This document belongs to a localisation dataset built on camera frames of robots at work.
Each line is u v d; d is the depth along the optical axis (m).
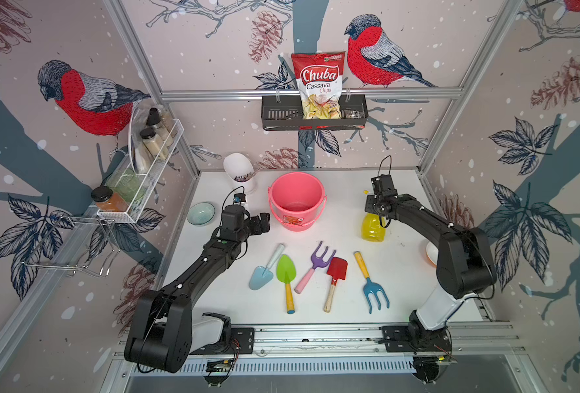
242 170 1.08
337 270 0.86
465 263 0.47
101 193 0.60
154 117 0.83
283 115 0.93
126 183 0.69
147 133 0.76
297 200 1.06
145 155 0.74
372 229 0.87
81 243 0.58
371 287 0.83
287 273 0.88
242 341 0.73
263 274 0.88
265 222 0.80
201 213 1.01
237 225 0.68
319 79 0.80
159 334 0.40
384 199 0.73
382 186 0.74
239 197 0.76
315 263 0.91
